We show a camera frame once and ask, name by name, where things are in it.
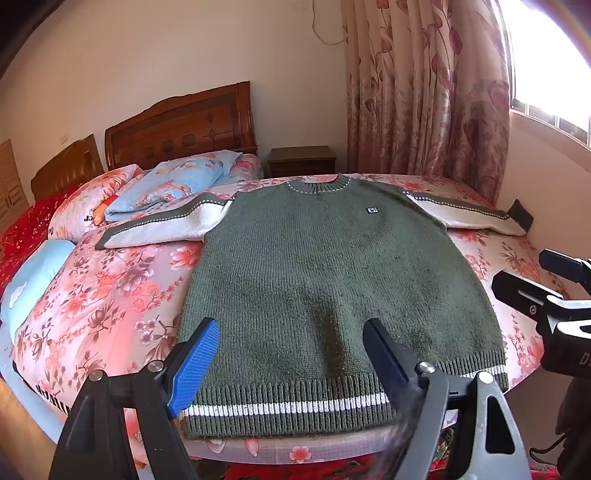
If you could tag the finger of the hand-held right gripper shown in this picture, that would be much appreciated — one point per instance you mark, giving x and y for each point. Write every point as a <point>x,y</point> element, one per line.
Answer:
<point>519,290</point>
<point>561,265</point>

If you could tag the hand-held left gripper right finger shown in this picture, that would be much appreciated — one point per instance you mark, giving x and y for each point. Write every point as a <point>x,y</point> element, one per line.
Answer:
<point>385,364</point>

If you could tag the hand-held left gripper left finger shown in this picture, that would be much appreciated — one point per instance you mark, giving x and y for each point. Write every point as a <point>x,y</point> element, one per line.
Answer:
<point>196,364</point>

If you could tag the green knit sweater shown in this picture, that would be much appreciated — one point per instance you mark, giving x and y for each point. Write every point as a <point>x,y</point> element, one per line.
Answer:
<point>323,258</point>

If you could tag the small black box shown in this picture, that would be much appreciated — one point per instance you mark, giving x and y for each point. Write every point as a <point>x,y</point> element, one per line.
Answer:
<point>521,214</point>

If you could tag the pink floral bed sheet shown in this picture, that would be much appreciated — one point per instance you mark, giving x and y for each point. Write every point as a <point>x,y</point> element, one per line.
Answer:
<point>115,295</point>

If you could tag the light blue pillow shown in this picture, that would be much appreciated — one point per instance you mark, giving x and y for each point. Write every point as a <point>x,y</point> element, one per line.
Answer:
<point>32,281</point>

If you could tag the blue floral quilt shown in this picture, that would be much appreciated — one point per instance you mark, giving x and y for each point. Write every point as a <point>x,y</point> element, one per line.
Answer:
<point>175,177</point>

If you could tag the orange floral pillow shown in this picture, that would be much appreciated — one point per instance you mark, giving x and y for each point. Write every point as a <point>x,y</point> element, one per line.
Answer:
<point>87,198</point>

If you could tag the window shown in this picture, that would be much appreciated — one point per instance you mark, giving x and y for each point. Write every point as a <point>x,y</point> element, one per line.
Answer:
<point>549,60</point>

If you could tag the red patterned blanket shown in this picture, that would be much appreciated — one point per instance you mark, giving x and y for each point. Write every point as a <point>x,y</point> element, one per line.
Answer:
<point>27,226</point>

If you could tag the wooden nightstand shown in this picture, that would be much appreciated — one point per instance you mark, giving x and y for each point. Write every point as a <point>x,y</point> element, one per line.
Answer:
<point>302,161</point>

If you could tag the pink floral curtain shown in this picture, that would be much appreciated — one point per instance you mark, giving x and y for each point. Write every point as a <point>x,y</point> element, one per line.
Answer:
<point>415,92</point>

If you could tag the small wooden headboard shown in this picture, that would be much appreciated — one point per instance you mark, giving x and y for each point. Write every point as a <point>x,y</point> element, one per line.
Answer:
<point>69,166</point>

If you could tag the large wooden headboard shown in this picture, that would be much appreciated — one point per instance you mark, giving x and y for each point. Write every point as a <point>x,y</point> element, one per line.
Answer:
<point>184,124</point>

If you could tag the wooden louvred door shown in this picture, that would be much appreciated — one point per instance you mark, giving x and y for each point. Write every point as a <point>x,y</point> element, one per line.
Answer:
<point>9,184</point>

